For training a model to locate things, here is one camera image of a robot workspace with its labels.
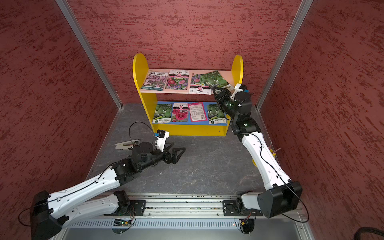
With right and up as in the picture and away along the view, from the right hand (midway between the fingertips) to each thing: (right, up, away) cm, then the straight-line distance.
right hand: (211, 93), depth 69 cm
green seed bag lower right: (+6, -10, +27) cm, 30 cm away
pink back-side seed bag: (-6, -8, +29) cm, 30 cm away
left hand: (-16, -27, +2) cm, 32 cm away
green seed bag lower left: (-30, -9, +28) cm, 42 cm away
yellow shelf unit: (-18, +1, +44) cm, 47 cm away
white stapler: (-52, -30, +26) cm, 66 cm away
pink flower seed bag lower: (-18, -8, +28) cm, 34 cm away
